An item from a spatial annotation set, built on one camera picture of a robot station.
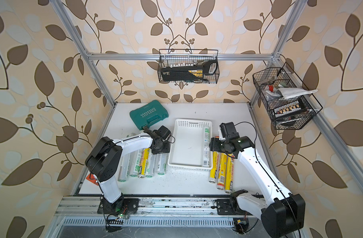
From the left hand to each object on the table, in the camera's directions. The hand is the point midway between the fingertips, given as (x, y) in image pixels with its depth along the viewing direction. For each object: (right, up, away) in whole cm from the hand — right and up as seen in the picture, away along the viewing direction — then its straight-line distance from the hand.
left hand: (166, 150), depth 92 cm
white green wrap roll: (+24, +1, -3) cm, 25 cm away
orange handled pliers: (-23, -2, -37) cm, 44 cm away
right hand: (+28, +5, -12) cm, 31 cm away
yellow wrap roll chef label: (+28, -7, -8) cm, 30 cm away
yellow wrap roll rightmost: (+37, -11, -10) cm, 39 cm away
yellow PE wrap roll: (+34, -7, -7) cm, 35 cm away
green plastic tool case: (-15, +23, +16) cm, 32 cm away
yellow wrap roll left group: (-12, -2, -3) cm, 13 cm away
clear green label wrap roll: (-2, -4, -6) cm, 8 cm away
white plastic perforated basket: (+12, +3, +2) cm, 13 cm away
